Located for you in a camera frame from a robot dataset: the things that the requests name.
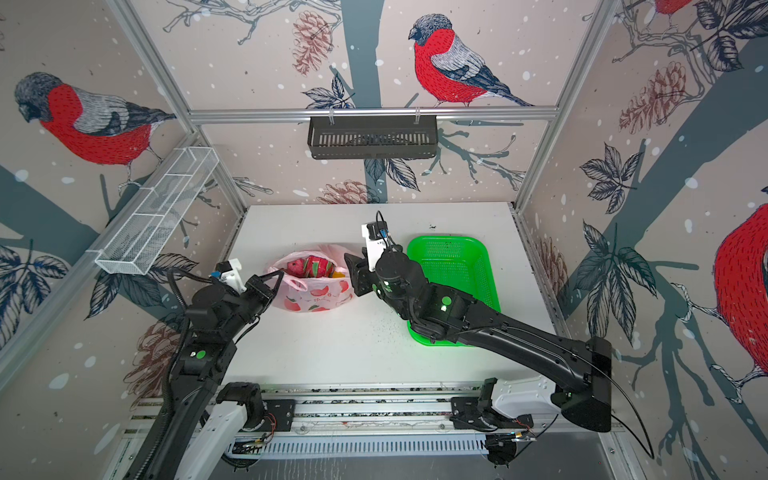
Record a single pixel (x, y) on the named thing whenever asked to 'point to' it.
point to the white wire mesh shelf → (133, 245)
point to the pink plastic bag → (313, 294)
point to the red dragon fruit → (310, 267)
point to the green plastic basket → (462, 263)
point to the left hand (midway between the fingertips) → (282, 272)
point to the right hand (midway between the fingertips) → (345, 257)
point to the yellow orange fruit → (337, 274)
